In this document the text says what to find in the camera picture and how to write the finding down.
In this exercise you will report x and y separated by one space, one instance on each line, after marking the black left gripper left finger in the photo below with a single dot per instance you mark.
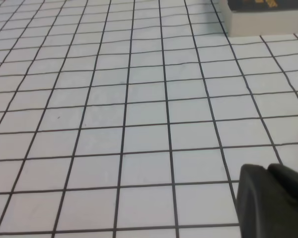
264 208

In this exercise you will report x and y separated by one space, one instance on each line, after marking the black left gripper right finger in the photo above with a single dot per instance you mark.
286 177

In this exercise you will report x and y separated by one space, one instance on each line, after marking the black thick textbook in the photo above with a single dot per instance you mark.
244 18

